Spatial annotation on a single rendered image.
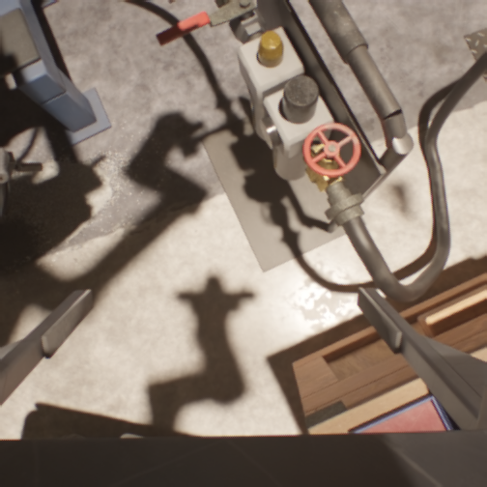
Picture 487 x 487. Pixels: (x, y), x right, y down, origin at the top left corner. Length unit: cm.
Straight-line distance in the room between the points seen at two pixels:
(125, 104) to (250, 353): 80
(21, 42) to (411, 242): 106
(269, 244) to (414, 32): 74
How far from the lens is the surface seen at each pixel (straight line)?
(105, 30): 134
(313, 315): 95
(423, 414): 52
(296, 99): 50
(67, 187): 115
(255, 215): 96
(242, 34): 65
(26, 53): 103
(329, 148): 48
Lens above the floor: 94
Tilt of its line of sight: 81 degrees down
